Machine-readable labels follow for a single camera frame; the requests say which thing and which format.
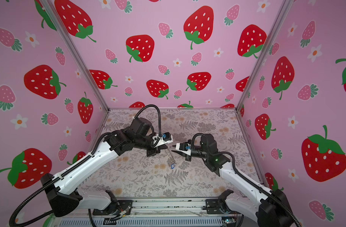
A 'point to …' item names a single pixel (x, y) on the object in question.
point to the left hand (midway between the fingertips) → (166, 144)
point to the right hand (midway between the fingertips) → (173, 146)
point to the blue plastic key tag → (172, 166)
